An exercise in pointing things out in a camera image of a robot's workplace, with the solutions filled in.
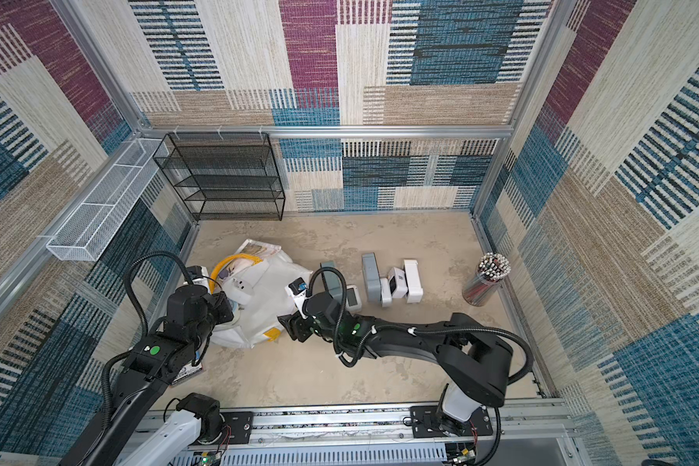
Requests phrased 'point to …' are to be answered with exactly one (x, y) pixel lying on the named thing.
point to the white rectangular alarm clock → (414, 283)
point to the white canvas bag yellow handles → (269, 271)
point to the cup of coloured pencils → (491, 270)
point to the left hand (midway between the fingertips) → (224, 294)
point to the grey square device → (373, 280)
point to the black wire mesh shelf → (224, 176)
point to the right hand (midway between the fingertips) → (293, 313)
